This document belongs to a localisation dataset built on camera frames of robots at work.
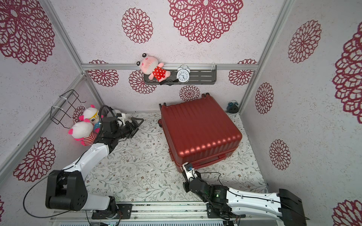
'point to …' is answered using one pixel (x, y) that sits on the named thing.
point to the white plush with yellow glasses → (91, 115)
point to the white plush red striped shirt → (83, 131)
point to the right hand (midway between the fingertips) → (181, 173)
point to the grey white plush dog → (110, 114)
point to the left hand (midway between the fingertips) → (143, 122)
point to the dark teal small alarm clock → (233, 107)
